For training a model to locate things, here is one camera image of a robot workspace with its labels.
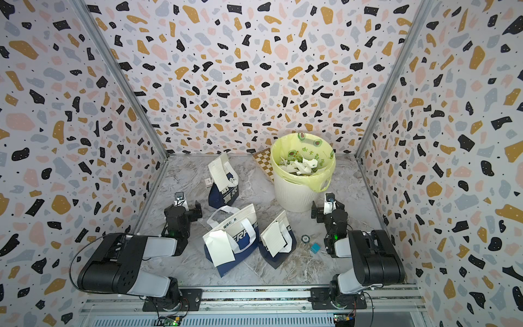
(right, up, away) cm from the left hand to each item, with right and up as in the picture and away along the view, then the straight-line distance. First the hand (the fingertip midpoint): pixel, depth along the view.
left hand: (186, 202), depth 91 cm
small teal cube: (+57, -18, -5) cm, 60 cm away
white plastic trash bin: (+47, +3, -3) cm, 47 cm away
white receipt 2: (+39, -9, -22) cm, 46 cm away
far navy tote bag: (+18, +2, +3) cm, 19 cm away
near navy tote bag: (+45, -11, -15) cm, 49 cm away
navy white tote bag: (+28, -5, -21) cm, 35 cm away
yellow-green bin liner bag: (+55, +26, +1) cm, 61 cm away
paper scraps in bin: (+52, +16, -3) cm, 55 cm away
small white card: (+4, +9, +16) cm, 19 cm away
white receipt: (+23, -10, -27) cm, 37 cm away
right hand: (+63, +1, 0) cm, 63 cm away
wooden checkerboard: (+33, +22, +26) cm, 48 cm away
